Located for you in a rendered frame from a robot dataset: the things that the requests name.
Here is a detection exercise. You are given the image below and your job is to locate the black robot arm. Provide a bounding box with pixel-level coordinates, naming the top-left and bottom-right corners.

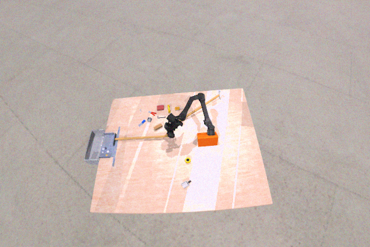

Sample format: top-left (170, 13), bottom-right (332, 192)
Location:
top-left (164, 93), bottom-right (215, 136)

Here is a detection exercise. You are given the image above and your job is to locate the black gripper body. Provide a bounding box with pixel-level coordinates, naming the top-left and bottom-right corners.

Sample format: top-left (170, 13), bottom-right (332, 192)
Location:
top-left (168, 122), bottom-right (177, 139)

